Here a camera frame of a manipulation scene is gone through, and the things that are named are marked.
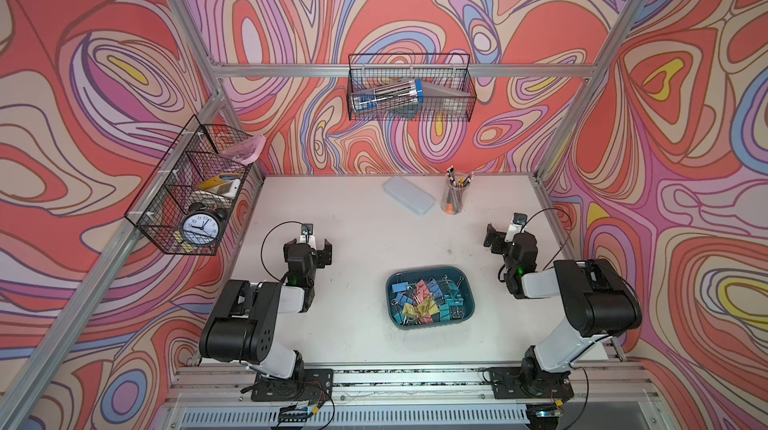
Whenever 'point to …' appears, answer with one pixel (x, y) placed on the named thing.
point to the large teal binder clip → (444, 310)
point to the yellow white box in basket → (225, 184)
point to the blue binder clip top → (435, 289)
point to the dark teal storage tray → (424, 273)
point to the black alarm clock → (202, 227)
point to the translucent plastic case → (408, 195)
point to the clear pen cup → (454, 194)
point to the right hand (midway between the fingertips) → (504, 233)
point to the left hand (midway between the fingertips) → (312, 240)
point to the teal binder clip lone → (399, 316)
